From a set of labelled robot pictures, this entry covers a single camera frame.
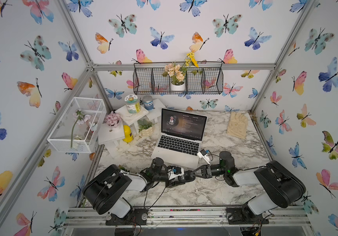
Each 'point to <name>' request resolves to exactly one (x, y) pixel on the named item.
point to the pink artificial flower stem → (80, 117)
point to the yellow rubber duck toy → (127, 138)
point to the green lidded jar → (133, 103)
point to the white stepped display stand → (106, 135)
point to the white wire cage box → (78, 128)
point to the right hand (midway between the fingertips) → (194, 174)
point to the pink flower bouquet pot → (112, 119)
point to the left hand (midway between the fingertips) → (184, 175)
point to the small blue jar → (148, 103)
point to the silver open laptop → (179, 142)
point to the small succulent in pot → (146, 129)
